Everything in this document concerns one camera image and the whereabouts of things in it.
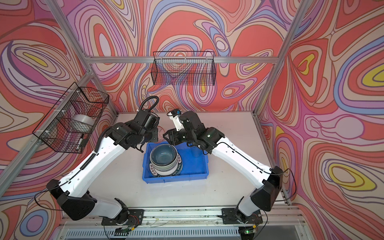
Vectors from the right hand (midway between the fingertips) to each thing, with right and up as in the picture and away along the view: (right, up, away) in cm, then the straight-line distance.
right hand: (169, 138), depth 69 cm
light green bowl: (-4, -17, +10) cm, 20 cm away
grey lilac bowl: (-4, -21, +14) cm, 26 cm away
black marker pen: (-45, -1, +4) cm, 45 cm away
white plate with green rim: (+3, -18, +17) cm, 25 cm away
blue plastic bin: (+11, -20, +22) cm, 32 cm away
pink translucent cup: (-3, +3, -3) cm, 5 cm away
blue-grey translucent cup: (+13, -10, +23) cm, 28 cm away
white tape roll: (-42, +7, +1) cm, 42 cm away
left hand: (-7, +2, +4) cm, 8 cm away
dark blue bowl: (-6, -11, +17) cm, 22 cm away
